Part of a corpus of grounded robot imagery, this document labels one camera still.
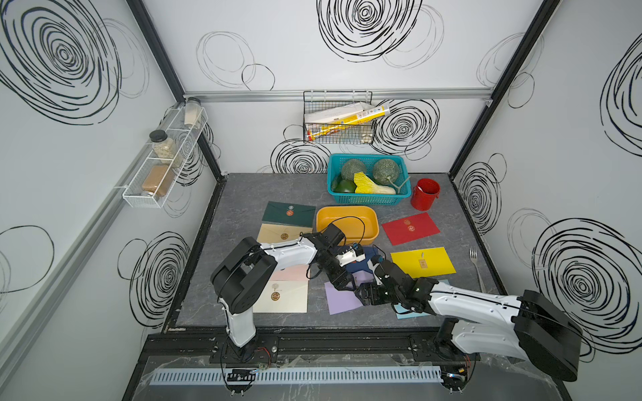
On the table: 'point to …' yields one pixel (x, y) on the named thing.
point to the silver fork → (473, 256)
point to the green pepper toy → (343, 186)
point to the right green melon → (385, 171)
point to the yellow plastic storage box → (359, 225)
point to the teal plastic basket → (403, 190)
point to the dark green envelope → (290, 213)
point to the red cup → (425, 194)
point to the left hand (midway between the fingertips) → (349, 281)
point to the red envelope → (410, 228)
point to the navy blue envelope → (369, 252)
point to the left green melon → (351, 167)
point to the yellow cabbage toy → (366, 186)
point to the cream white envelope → (283, 296)
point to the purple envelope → (340, 301)
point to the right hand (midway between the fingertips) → (364, 294)
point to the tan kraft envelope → (274, 233)
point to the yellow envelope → (424, 262)
